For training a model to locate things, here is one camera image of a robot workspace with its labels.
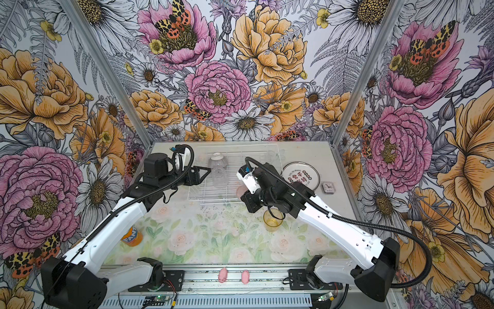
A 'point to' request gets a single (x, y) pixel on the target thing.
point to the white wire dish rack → (206, 193)
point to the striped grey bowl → (217, 156)
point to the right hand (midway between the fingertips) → (245, 204)
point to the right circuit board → (327, 297)
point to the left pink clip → (223, 275)
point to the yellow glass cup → (273, 224)
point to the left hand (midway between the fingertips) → (204, 175)
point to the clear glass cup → (218, 163)
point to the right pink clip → (245, 277)
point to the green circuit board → (155, 300)
